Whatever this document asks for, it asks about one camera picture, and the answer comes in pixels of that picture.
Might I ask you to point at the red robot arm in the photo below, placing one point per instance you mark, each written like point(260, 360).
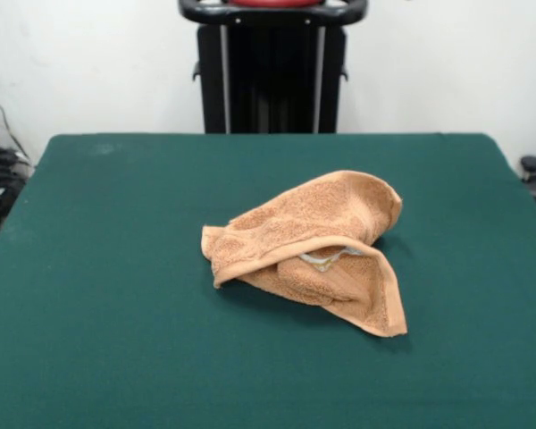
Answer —
point(274, 2)

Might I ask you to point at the orange terry towel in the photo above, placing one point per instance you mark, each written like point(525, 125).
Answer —
point(321, 214)

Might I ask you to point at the dark green table cloth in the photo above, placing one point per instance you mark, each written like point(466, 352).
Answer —
point(116, 290)

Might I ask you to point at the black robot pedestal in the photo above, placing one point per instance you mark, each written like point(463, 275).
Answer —
point(272, 76)

